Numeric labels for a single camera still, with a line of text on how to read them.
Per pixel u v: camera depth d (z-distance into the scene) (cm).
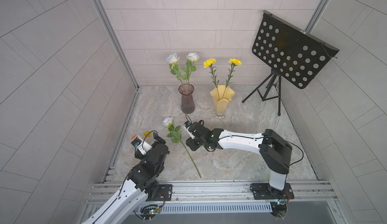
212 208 68
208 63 82
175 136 89
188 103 94
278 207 68
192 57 84
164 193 70
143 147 62
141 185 52
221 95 91
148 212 66
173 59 82
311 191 73
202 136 63
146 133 88
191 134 66
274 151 49
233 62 83
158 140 68
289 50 74
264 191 71
